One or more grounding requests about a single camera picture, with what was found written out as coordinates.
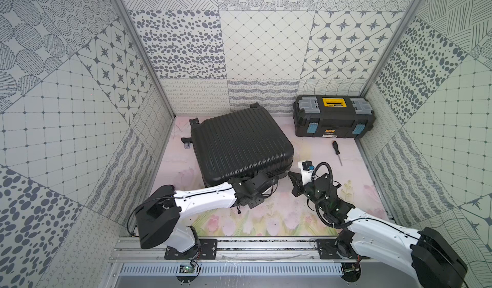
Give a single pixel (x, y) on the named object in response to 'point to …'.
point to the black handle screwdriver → (336, 148)
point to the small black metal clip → (187, 142)
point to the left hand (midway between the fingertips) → (261, 194)
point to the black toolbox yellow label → (333, 116)
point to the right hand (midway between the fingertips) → (291, 174)
